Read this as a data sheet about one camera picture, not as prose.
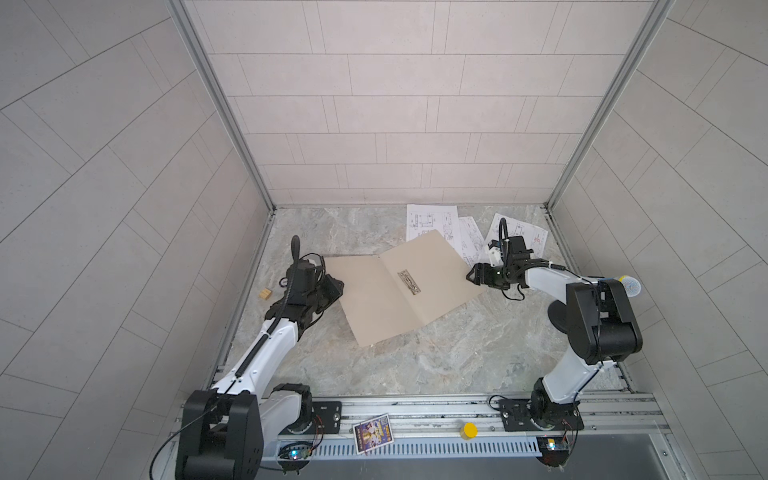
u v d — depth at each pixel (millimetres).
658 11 708
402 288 942
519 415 709
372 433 679
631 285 654
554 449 682
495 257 867
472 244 1055
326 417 708
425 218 1123
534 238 1082
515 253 758
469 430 654
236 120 920
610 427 709
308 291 651
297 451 644
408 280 960
